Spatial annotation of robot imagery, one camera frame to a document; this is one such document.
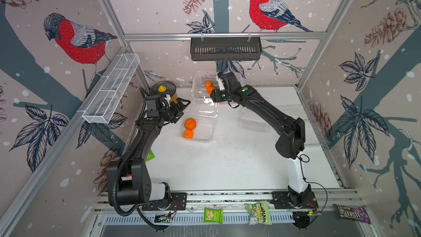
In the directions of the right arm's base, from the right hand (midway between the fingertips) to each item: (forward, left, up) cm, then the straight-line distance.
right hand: (216, 92), depth 89 cm
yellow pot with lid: (+10, +34, -8) cm, 37 cm away
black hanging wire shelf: (+34, -7, +6) cm, 35 cm away
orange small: (-16, +16, -18) cm, 29 cm away
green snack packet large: (-52, -20, -21) cm, 60 cm away
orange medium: (-11, +15, -17) cm, 25 cm away
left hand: (-9, +13, +1) cm, 16 cm away
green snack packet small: (-54, 0, -21) cm, 58 cm away
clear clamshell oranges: (-7, +11, -22) cm, 25 cm away
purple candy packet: (-50, -61, -22) cm, 82 cm away
